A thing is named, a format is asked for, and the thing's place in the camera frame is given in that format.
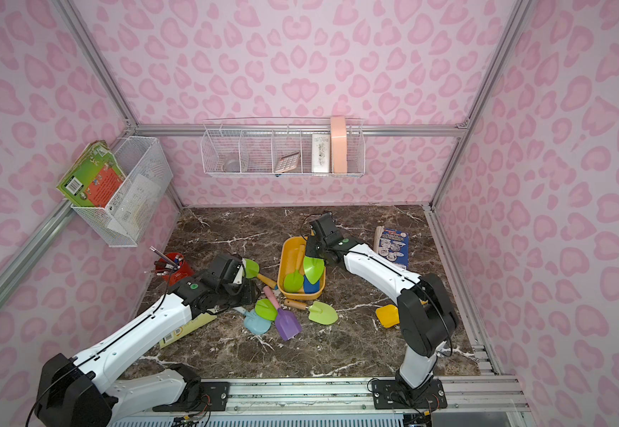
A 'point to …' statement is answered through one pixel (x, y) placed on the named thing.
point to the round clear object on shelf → (232, 165)
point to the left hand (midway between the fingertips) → (258, 290)
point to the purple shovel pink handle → (287, 321)
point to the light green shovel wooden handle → (293, 282)
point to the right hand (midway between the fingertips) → (309, 244)
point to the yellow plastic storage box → (292, 259)
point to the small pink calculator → (287, 163)
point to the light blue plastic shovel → (253, 323)
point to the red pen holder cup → (173, 268)
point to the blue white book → (395, 247)
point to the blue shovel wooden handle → (310, 287)
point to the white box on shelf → (320, 153)
